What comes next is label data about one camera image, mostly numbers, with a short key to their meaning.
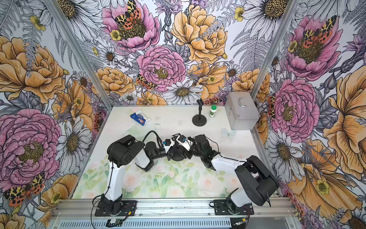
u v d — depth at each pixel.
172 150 0.83
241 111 1.01
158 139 0.81
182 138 0.73
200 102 0.97
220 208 0.73
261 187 0.44
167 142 0.80
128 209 0.73
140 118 1.10
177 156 0.90
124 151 0.56
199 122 1.12
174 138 0.80
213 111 1.10
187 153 0.77
